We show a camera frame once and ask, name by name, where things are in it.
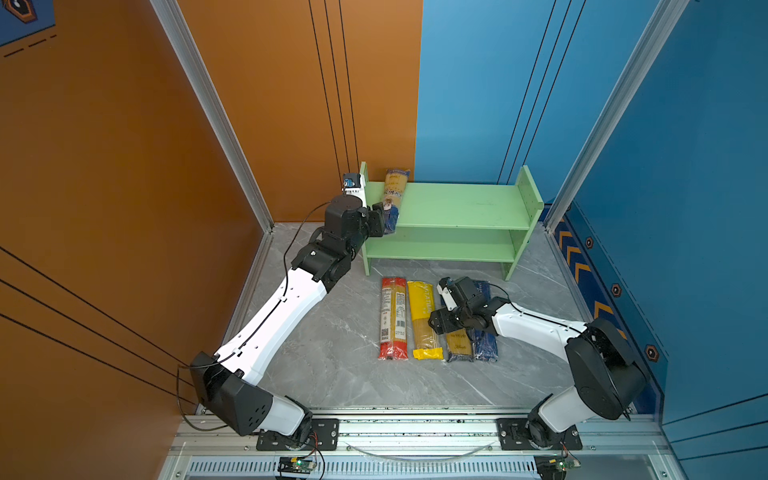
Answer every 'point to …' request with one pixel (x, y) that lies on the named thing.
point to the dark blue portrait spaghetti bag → (477, 336)
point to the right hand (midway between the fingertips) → (438, 319)
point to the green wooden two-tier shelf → (455, 223)
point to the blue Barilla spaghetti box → (485, 343)
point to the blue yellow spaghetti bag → (396, 180)
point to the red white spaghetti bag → (394, 320)
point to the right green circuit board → (564, 463)
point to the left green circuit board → (296, 465)
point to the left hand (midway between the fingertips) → (374, 202)
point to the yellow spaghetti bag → (421, 296)
